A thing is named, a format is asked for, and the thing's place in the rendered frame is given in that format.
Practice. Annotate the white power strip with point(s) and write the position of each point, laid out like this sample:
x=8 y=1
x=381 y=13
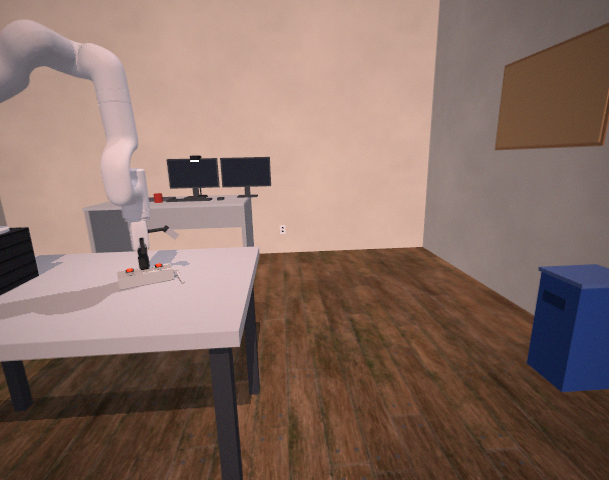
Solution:
x=139 y=277

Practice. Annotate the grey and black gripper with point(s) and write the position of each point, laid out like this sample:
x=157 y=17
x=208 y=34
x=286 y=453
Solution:
x=139 y=232

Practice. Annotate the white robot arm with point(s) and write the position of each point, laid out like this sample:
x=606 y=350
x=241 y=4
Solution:
x=26 y=45

